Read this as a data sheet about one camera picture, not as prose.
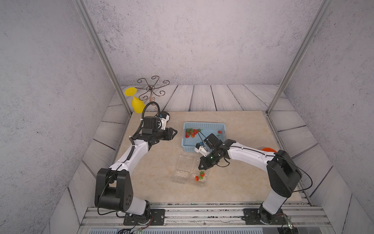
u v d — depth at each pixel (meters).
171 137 0.77
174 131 0.85
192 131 1.08
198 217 0.74
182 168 0.91
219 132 1.08
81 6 0.70
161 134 0.74
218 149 0.66
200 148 0.80
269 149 0.94
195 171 0.89
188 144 1.02
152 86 0.94
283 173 0.46
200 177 0.84
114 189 0.43
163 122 0.78
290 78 0.99
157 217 0.73
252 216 0.73
